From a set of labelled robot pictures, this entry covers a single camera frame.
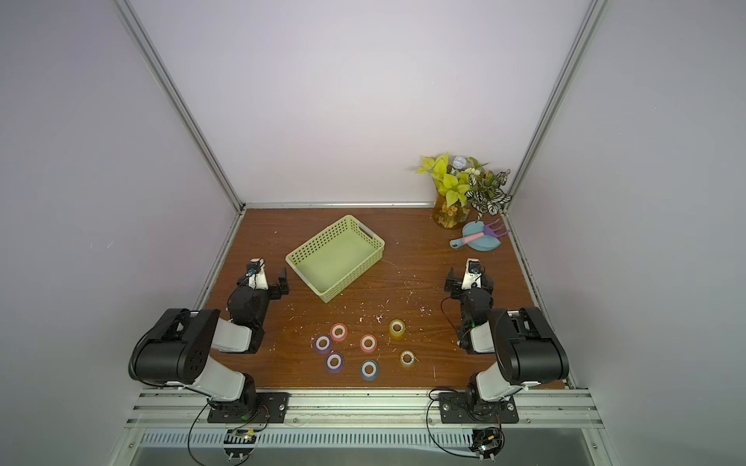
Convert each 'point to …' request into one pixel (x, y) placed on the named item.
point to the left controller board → (239, 443)
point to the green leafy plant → (465, 182)
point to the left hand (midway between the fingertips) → (272, 267)
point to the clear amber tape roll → (407, 358)
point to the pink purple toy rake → (489, 231)
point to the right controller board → (487, 442)
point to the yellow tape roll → (397, 327)
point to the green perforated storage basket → (337, 256)
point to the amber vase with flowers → (455, 216)
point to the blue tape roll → (369, 370)
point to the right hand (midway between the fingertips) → (472, 266)
